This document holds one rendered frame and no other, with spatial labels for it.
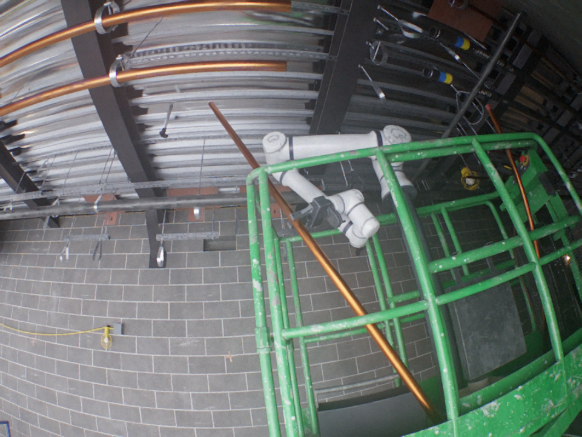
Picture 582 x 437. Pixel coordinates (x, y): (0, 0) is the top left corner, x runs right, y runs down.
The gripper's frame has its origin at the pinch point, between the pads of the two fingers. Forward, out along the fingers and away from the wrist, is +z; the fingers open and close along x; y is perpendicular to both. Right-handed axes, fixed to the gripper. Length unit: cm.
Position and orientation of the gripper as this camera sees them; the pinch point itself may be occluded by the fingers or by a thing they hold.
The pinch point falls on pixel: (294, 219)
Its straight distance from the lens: 98.9
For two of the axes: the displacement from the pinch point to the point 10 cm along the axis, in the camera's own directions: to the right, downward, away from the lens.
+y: -5.1, -7.2, 4.7
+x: 1.9, -6.3, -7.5
